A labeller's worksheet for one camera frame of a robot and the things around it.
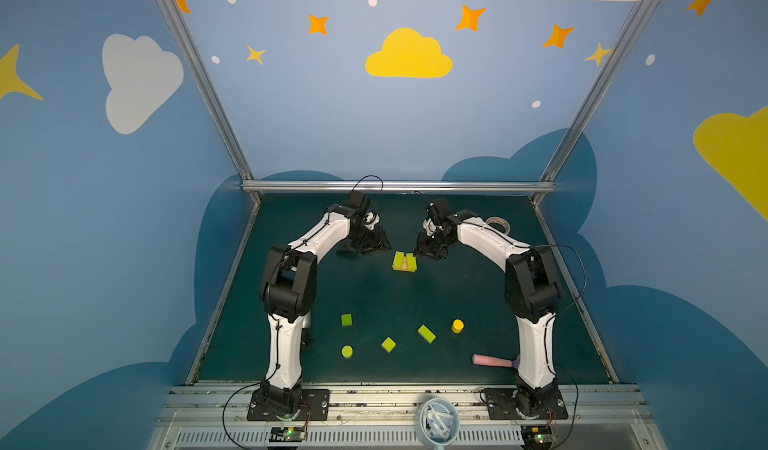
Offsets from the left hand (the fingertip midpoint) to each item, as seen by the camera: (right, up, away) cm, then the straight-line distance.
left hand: (389, 247), depth 94 cm
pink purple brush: (+29, -30, -14) cm, 44 cm away
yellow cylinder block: (+20, -22, -8) cm, 31 cm away
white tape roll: (+42, +9, +20) cm, 47 cm away
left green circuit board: (-25, -43, -24) cm, 55 cm away
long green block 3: (+10, -24, -8) cm, 28 cm away
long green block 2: (+7, -5, +5) cm, 11 cm away
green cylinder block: (-12, -28, -12) cm, 33 cm away
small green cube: (-13, -21, -6) cm, 26 cm away
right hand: (+10, -1, +3) cm, 10 cm away
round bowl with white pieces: (+12, -41, -23) cm, 48 cm away
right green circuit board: (+36, -44, -23) cm, 61 cm away
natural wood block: (+5, -6, +5) cm, 9 cm away
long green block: (+3, -5, +7) cm, 9 cm away
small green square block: (0, -27, -10) cm, 29 cm away
